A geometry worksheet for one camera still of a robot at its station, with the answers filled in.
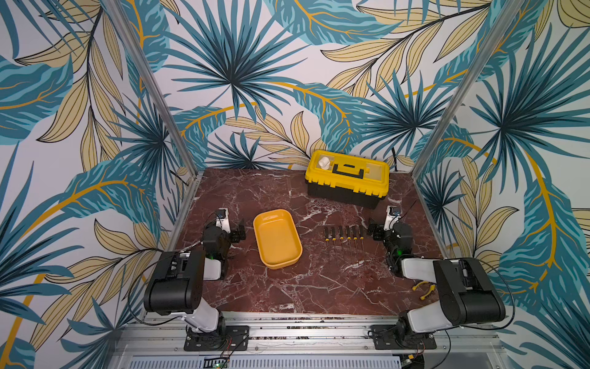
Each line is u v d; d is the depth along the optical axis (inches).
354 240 37.6
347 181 38.2
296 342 28.9
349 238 38.1
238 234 33.6
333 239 37.4
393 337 28.8
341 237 37.9
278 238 37.5
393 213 31.2
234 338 28.5
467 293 17.7
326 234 38.5
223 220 31.3
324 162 36.8
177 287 17.8
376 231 33.0
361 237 37.7
